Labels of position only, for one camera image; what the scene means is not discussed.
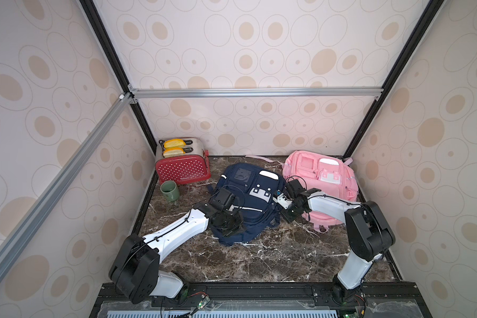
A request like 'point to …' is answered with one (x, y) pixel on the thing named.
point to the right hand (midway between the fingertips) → (285, 216)
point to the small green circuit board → (200, 305)
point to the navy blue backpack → (254, 185)
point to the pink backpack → (326, 173)
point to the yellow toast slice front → (169, 152)
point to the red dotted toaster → (193, 165)
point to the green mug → (170, 190)
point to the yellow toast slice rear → (174, 143)
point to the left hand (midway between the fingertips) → (252, 228)
